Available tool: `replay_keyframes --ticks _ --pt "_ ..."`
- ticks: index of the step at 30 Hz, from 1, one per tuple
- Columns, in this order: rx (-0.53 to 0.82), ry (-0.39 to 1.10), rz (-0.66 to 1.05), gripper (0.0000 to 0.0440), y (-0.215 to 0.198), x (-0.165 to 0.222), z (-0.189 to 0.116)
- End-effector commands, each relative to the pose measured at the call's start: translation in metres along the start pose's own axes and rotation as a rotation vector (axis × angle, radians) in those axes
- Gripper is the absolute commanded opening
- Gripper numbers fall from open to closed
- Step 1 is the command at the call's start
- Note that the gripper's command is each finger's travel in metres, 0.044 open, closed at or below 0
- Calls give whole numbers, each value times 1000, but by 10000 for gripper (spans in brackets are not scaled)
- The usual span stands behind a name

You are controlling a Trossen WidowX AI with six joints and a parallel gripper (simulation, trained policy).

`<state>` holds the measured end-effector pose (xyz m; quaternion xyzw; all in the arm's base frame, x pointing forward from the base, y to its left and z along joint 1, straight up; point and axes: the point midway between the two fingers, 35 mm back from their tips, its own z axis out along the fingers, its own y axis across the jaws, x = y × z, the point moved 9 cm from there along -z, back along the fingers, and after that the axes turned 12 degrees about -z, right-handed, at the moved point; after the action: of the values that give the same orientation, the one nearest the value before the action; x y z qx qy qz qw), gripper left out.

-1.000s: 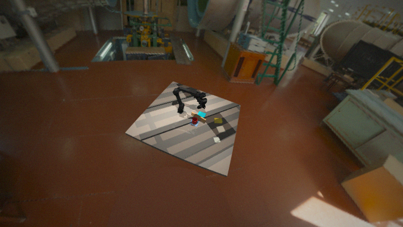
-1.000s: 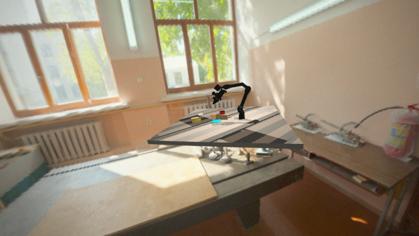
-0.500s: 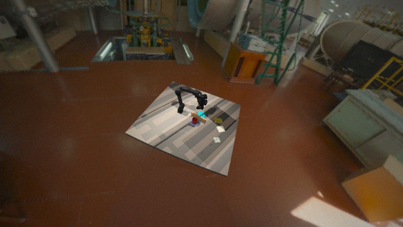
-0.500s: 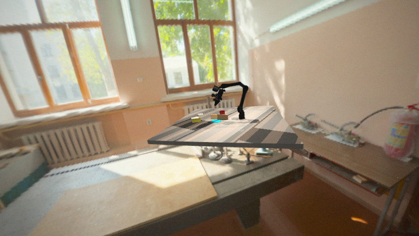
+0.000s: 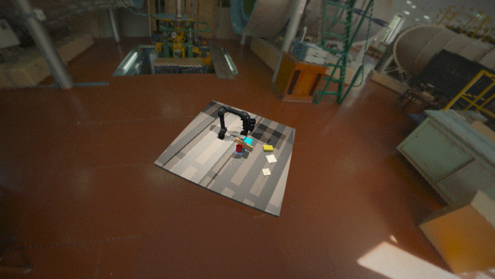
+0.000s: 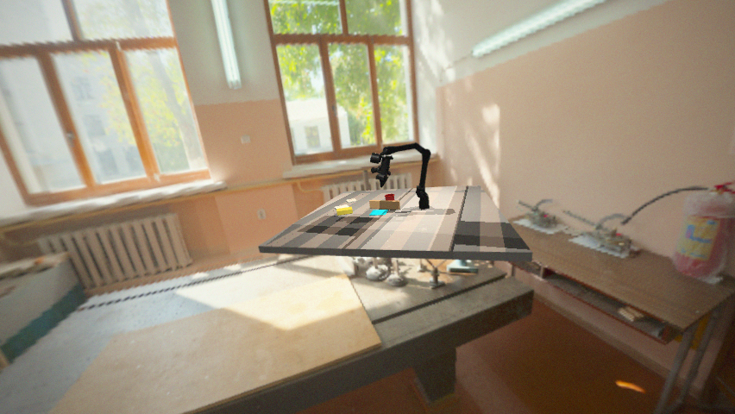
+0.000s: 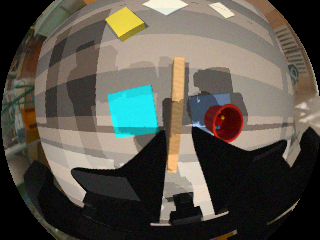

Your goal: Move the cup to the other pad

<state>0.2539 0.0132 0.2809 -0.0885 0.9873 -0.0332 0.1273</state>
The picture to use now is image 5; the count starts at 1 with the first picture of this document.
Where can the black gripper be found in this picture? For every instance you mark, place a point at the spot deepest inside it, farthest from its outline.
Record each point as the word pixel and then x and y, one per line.
pixel 245 131

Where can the tan wooden bar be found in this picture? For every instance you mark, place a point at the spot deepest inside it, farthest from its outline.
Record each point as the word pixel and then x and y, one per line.
pixel 239 141

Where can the yellow block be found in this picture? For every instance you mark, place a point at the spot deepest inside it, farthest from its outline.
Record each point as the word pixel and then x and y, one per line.
pixel 268 148

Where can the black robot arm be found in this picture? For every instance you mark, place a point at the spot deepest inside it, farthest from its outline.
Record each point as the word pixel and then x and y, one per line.
pixel 242 114

